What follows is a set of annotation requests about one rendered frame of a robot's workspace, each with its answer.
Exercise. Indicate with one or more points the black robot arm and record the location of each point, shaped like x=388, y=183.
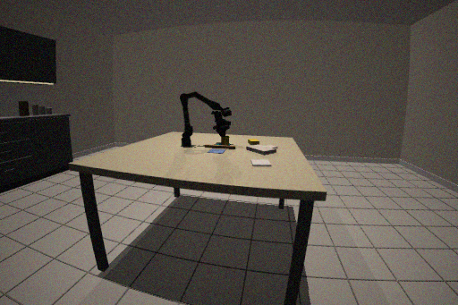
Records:
x=186, y=140

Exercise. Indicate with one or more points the white flat square slab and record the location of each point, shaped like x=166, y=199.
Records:
x=263, y=150

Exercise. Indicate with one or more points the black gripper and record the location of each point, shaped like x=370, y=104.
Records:
x=220, y=127

